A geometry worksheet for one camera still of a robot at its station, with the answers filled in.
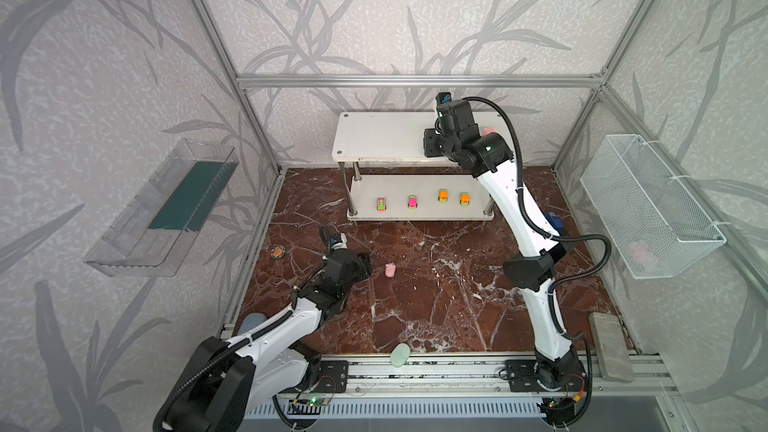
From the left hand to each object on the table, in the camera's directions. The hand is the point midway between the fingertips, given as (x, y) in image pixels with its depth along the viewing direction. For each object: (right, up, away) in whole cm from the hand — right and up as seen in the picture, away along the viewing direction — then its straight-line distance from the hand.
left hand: (366, 248), depth 88 cm
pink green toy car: (+14, +13, +12) cm, 23 cm away
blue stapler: (+63, +7, +14) cm, 65 cm away
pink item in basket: (+70, +2, -15) cm, 72 cm away
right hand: (+19, +34, -9) cm, 40 cm away
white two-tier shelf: (+5, +22, +30) cm, 38 cm away
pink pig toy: (+7, -7, +3) cm, 10 cm away
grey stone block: (+65, -23, -12) cm, 70 cm away
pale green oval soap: (+10, -25, -12) cm, 30 cm away
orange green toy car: (+25, +16, +14) cm, 32 cm away
